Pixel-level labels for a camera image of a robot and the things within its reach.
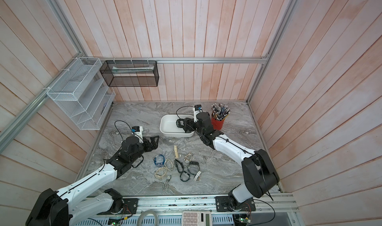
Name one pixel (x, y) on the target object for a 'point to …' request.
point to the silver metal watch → (168, 178)
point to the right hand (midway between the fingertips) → (189, 118)
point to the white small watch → (197, 176)
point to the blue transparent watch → (159, 160)
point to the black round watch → (194, 163)
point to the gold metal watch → (188, 157)
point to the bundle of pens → (219, 111)
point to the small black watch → (186, 173)
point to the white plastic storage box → (168, 127)
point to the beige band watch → (158, 176)
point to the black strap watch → (177, 168)
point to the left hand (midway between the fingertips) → (153, 139)
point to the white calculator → (196, 218)
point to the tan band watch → (171, 164)
